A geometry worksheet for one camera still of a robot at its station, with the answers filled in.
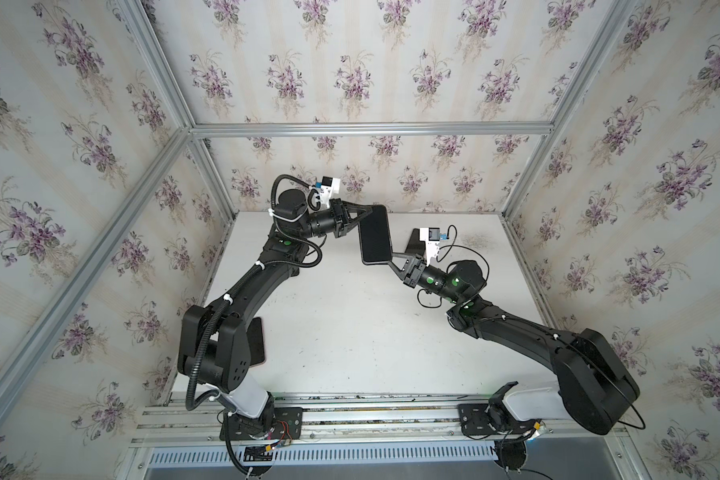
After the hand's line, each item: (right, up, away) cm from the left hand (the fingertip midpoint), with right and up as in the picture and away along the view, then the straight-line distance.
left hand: (372, 208), depth 70 cm
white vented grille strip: (+21, -59, 0) cm, 63 cm away
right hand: (+2, -12, -1) cm, 12 cm away
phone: (+1, -8, -1) cm, 8 cm away
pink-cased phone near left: (-34, -37, +16) cm, 52 cm away
